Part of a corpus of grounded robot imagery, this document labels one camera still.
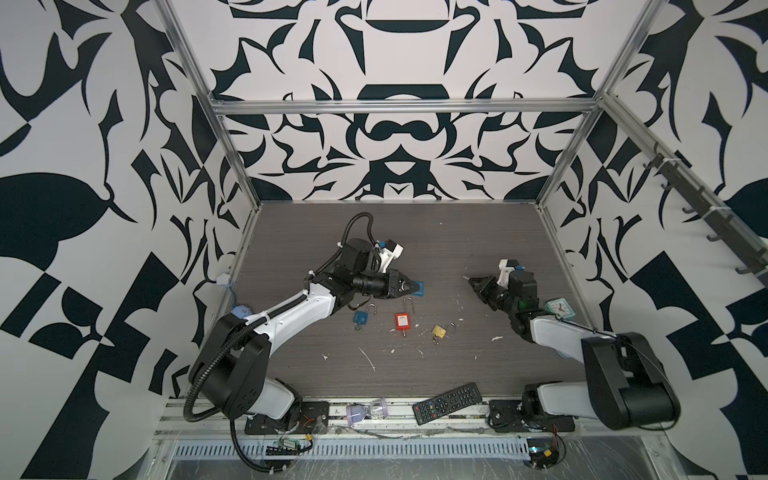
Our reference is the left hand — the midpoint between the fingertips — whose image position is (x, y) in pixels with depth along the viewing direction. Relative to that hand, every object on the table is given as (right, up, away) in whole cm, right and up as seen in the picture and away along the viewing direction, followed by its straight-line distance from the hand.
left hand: (420, 284), depth 76 cm
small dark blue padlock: (-16, -12, +14) cm, 25 cm away
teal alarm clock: (+44, -10, +16) cm, 48 cm away
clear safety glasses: (-11, -31, 0) cm, 33 cm away
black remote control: (+7, -30, 0) cm, 30 cm away
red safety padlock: (-4, -13, +13) cm, 19 cm away
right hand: (+16, 0, +13) cm, 21 cm away
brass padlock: (+7, -16, +13) cm, 22 cm away
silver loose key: (+15, -1, +16) cm, 22 cm away
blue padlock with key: (0, -2, +1) cm, 2 cm away
